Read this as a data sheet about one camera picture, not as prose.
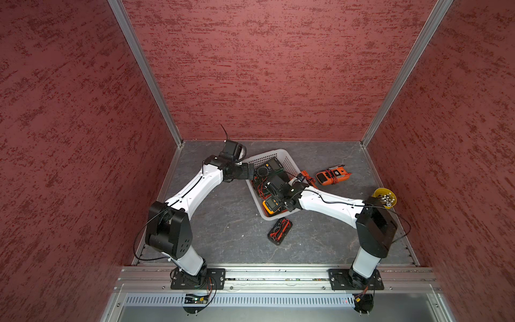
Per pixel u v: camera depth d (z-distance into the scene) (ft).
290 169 3.28
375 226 1.50
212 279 2.43
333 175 3.29
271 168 3.22
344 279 2.41
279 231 2.72
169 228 1.47
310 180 3.19
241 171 2.54
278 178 2.23
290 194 2.05
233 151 2.20
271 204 2.74
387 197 2.57
